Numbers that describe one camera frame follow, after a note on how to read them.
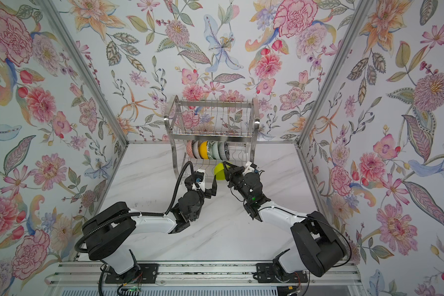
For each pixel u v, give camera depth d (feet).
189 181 2.51
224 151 3.31
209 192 2.41
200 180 2.25
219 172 2.58
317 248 1.41
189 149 3.36
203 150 3.39
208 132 3.97
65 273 2.46
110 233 1.52
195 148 3.38
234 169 2.36
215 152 3.34
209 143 3.43
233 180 2.41
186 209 2.07
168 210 1.99
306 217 1.56
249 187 2.07
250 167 2.57
